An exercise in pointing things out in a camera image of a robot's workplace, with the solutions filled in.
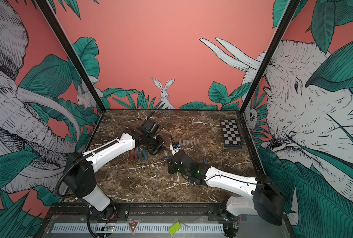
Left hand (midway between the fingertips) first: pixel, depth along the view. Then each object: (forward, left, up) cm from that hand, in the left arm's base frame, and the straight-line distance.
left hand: (169, 144), depth 83 cm
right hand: (-9, +2, -2) cm, 10 cm away
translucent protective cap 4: (+10, -17, -15) cm, 24 cm away
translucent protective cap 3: (+10, -14, -15) cm, 23 cm away
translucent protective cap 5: (+11, -19, -15) cm, 27 cm away
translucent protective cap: (+11, -9, -15) cm, 21 cm away
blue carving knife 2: (-2, -22, -16) cm, 27 cm away
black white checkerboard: (+15, -44, -13) cm, 48 cm away
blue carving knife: (-6, +12, +5) cm, 14 cm away
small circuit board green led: (-36, +29, -15) cm, 49 cm away
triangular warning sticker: (-36, +18, -14) cm, 42 cm away
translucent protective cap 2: (+10, -12, -15) cm, 22 cm away
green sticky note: (-38, -2, -13) cm, 40 cm away
